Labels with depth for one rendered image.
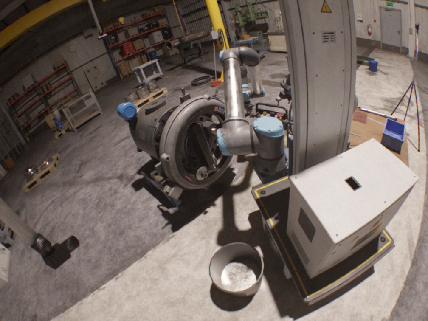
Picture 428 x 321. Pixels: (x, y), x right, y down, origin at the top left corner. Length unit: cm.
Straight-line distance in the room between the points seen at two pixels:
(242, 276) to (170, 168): 88
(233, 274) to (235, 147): 85
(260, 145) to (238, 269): 84
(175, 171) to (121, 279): 114
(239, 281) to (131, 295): 93
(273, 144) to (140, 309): 155
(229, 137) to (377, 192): 72
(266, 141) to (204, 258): 106
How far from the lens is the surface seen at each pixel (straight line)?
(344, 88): 93
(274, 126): 92
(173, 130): 126
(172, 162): 131
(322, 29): 79
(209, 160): 150
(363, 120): 205
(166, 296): 163
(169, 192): 144
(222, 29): 491
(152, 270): 175
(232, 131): 95
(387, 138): 175
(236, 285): 134
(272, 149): 95
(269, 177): 106
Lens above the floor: 143
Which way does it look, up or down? 38 degrees down
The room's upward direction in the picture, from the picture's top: 18 degrees counter-clockwise
